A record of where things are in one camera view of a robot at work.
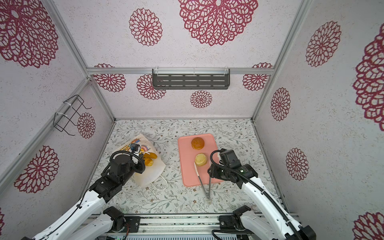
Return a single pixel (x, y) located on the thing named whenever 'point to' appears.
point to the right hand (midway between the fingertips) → (211, 169)
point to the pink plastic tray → (195, 153)
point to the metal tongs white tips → (207, 196)
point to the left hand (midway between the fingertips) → (141, 157)
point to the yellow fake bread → (200, 159)
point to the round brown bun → (197, 143)
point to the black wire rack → (61, 120)
